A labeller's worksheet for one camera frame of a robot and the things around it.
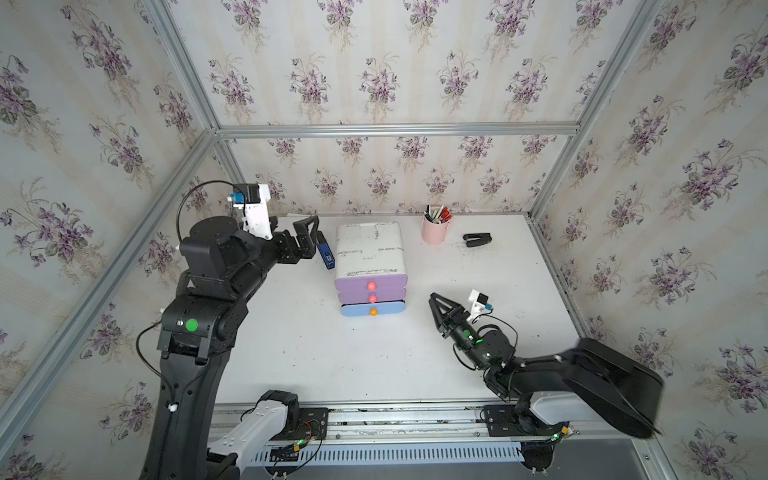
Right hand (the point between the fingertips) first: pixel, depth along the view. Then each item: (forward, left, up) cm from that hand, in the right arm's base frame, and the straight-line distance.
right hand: (432, 301), depth 74 cm
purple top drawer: (+4, +22, +1) cm, 23 cm away
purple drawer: (+5, +16, -7) cm, 18 cm away
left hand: (+3, +27, +27) cm, 38 cm away
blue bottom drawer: (+5, +16, -14) cm, 22 cm away
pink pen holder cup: (+36, -5, -14) cm, 39 cm away
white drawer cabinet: (+15, +16, +3) cm, 22 cm away
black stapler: (+36, -22, -18) cm, 46 cm away
